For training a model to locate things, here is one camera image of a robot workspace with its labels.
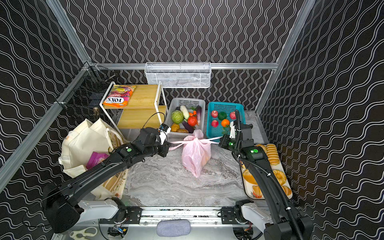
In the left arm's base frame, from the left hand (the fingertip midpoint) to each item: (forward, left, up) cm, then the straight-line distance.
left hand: (174, 144), depth 76 cm
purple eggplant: (+25, -6, -17) cm, 31 cm away
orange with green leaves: (+31, -31, -17) cm, 47 cm away
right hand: (+4, -24, 0) cm, 24 cm away
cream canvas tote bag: (-2, +49, +1) cm, 49 cm away
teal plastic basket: (+54, -36, -22) cm, 68 cm away
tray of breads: (-12, -42, -22) cm, 49 cm away
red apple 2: (+39, -37, -18) cm, 56 cm away
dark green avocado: (+39, -29, -18) cm, 52 cm away
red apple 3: (+31, -23, -18) cm, 43 cm away
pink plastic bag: (-2, -11, -3) cm, 12 cm away
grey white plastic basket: (+44, +9, -11) cm, 46 cm away
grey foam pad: (-33, -1, -20) cm, 38 cm away
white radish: (+38, -1, -13) cm, 40 cm away
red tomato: (+30, -7, -15) cm, 34 cm away
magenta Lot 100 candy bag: (-5, +43, -7) cm, 44 cm away
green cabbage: (+30, +3, -10) cm, 32 cm away
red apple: (+40, -23, -17) cm, 49 cm away
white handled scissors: (-36, +39, -21) cm, 57 cm away
